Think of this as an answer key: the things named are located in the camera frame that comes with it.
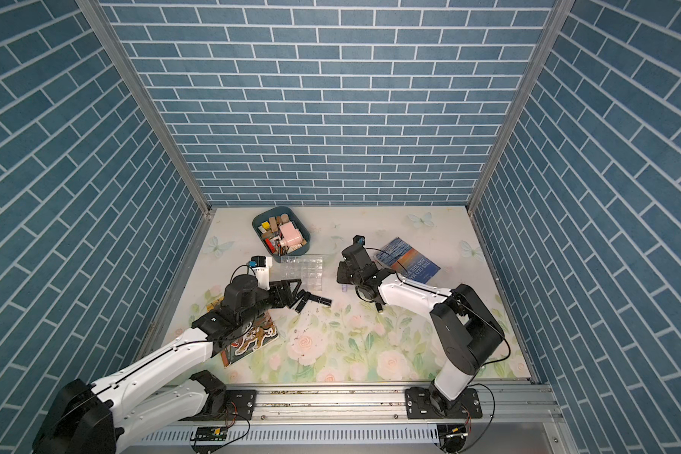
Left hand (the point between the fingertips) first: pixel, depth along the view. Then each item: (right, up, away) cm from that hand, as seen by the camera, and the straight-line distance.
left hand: (299, 283), depth 81 cm
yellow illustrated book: (-13, -16, +5) cm, 21 cm away
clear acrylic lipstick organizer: (-1, +2, +15) cm, 15 cm away
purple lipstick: (+13, -3, +7) cm, 15 cm away
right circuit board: (+41, -37, -10) cm, 56 cm away
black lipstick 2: (+5, -8, +11) cm, 14 cm away
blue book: (+35, +4, +21) cm, 42 cm away
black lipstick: (0, -7, +12) cm, 15 cm away
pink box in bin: (-8, +13, +23) cm, 27 cm away
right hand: (+12, +2, +11) cm, 16 cm away
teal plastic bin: (-20, +17, +31) cm, 40 cm away
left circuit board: (-22, -37, -9) cm, 44 cm away
